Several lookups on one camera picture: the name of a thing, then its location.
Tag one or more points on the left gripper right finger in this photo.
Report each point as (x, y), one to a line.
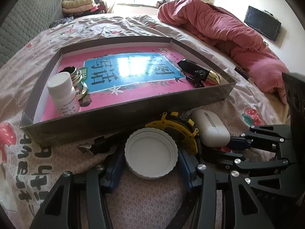
(240, 206)

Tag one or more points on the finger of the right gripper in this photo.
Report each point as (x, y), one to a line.
(239, 143)
(223, 160)

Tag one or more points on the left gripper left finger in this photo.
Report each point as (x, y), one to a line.
(74, 197)

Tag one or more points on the white earbuds case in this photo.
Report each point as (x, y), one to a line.
(211, 129)

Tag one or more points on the white plastic jar lid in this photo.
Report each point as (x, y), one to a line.
(150, 153)

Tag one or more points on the silver metal jar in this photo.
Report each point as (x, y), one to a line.
(80, 86)

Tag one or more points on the white pill bottle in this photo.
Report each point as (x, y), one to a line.
(63, 94)

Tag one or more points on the yellow and black tape measure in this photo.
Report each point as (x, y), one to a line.
(181, 128)

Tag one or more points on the strawberry print bed sheet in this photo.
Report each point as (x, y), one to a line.
(28, 171)

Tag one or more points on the grey cardboard box tray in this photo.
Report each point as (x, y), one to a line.
(43, 124)

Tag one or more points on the pink quilt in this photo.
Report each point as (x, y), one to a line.
(222, 30)

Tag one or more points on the grey quilted sofa cover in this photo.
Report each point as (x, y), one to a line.
(25, 21)

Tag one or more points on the pile of folded clothes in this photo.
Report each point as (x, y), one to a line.
(82, 8)

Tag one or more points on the black wall television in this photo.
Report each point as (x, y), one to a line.
(263, 22)

